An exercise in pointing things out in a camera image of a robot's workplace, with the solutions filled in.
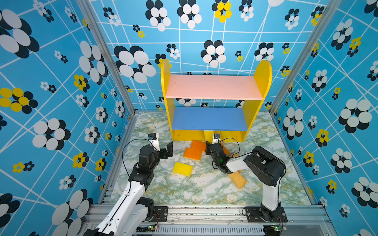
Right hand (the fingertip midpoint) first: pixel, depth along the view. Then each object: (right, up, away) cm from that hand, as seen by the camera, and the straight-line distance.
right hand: (211, 141), depth 97 cm
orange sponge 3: (-13, -8, -2) cm, 15 cm away
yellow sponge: (-19, -16, -7) cm, 26 cm away
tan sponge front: (+14, -20, -14) cm, 29 cm away
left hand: (-27, +2, -17) cm, 32 cm away
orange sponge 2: (+10, -7, +2) cm, 12 cm away
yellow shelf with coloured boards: (+14, +12, -1) cm, 18 cm away
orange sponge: (-9, -3, +2) cm, 9 cm away
